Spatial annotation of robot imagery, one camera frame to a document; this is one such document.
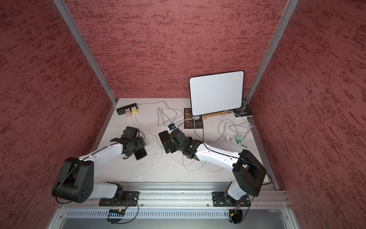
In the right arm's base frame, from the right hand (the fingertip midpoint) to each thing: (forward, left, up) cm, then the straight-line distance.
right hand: (170, 143), depth 83 cm
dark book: (+24, -13, -11) cm, 29 cm away
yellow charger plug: (+34, +32, -8) cm, 47 cm away
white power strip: (+7, -40, -9) cm, 42 cm away
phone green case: (+9, +5, -11) cm, 15 cm away
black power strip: (+34, +41, -7) cm, 54 cm away
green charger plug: (+5, -44, -6) cm, 45 cm away
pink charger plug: (+32, +36, -8) cm, 49 cm away
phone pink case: (-2, +20, -8) cm, 22 cm away
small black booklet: (+32, -56, -12) cm, 65 cm away
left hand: (+2, +22, -9) cm, 24 cm away
